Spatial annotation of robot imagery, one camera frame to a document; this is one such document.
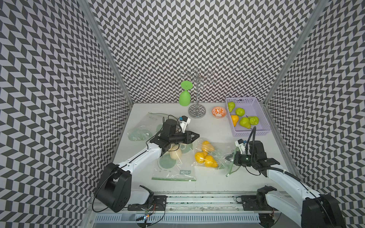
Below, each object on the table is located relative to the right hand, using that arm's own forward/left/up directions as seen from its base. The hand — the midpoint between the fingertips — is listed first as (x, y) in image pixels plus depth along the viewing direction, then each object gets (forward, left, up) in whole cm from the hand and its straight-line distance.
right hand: (226, 160), depth 82 cm
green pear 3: (+29, -25, 0) cm, 38 cm away
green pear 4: (+28, -18, -1) cm, 33 cm away
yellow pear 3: (-1, +10, +1) cm, 10 cm away
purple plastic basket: (+39, -22, -3) cm, 45 cm away
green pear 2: (+38, -17, 0) cm, 41 cm away
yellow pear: (+31, -12, -1) cm, 33 cm away
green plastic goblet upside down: (+35, +24, +17) cm, 46 cm away
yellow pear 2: (+2, +15, 0) cm, 15 cm away
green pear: (+44, -12, 0) cm, 46 cm away
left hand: (+9, +16, +12) cm, 22 cm away
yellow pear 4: (+10, +11, 0) cm, 14 cm away
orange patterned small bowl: (+40, -2, -4) cm, 41 cm away
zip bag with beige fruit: (0, +29, -3) cm, 29 cm away
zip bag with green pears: (+18, +47, +10) cm, 51 cm away
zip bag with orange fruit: (+5, +9, -2) cm, 11 cm away
